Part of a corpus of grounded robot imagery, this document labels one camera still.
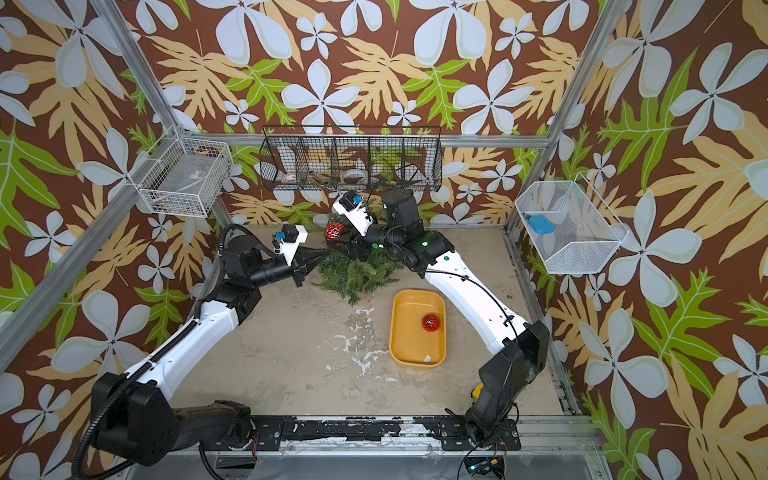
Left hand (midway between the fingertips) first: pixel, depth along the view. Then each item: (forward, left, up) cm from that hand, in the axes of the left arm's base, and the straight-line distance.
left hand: (327, 249), depth 73 cm
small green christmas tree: (-4, -6, -7) cm, 10 cm away
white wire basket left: (+25, +45, +3) cm, 51 cm away
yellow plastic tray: (-7, -25, -31) cm, 41 cm away
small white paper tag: (-17, -27, -30) cm, 44 cm away
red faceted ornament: (-7, -28, -26) cm, 39 cm away
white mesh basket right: (+7, -68, -1) cm, 69 cm away
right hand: (0, -2, +6) cm, 6 cm away
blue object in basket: (+14, -60, -5) cm, 62 cm away
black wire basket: (+39, -8, 0) cm, 39 cm away
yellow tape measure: (-26, -40, -29) cm, 55 cm away
